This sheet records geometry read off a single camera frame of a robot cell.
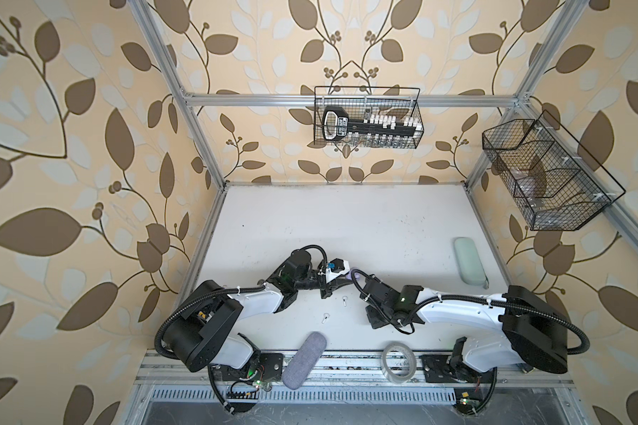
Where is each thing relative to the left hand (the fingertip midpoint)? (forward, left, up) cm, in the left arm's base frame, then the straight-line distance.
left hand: (353, 275), depth 80 cm
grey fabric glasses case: (-22, +13, -8) cm, 27 cm away
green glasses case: (+8, -42, -9) cm, 44 cm away
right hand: (-9, -7, -12) cm, 17 cm away
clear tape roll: (-25, -11, -9) cm, 29 cm away
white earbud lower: (-8, +8, -13) cm, 17 cm away
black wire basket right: (+19, -56, +22) cm, 63 cm away
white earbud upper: (-3, +2, -12) cm, 12 cm away
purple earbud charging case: (-4, +1, +9) cm, 10 cm away
